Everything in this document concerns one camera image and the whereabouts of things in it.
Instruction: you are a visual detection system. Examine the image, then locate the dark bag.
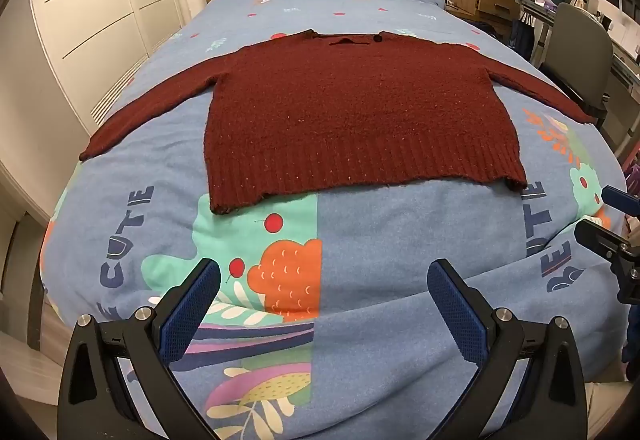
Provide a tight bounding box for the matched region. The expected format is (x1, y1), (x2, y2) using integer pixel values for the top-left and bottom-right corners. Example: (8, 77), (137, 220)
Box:
(510, 17), (536, 56)

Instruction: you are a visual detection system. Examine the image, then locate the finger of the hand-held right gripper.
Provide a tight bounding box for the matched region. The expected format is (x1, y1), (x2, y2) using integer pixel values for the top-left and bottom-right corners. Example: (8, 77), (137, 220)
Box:
(573, 217), (640, 266)
(601, 186), (640, 212)

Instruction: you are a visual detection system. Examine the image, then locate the bed with blue patterned cover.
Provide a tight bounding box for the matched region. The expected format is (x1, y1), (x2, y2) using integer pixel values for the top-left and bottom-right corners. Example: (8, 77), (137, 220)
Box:
(40, 0), (632, 440)

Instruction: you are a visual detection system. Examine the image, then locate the grey office chair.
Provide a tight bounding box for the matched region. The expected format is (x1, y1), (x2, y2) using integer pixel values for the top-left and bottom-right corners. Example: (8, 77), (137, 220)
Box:
(540, 2), (615, 126)

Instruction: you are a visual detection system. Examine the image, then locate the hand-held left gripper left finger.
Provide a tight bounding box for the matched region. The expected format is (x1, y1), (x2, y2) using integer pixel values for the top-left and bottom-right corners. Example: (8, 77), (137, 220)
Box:
(56, 258), (222, 440)

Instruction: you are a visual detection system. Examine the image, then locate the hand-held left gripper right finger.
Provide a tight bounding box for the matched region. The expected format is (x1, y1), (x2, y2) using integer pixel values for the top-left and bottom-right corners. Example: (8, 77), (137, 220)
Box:
(426, 259), (588, 440)

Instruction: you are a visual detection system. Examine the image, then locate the white desk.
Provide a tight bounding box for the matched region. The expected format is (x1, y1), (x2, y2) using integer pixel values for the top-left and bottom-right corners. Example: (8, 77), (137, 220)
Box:
(520, 0), (640, 96)

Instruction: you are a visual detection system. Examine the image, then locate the white vent grille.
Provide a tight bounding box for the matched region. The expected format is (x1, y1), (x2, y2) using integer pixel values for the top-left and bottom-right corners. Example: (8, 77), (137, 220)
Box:
(90, 65), (137, 126)

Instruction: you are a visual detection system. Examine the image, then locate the dark red knitted sweater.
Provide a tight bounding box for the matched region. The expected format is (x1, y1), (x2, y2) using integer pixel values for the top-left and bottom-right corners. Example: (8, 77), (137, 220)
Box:
(79, 29), (598, 216)

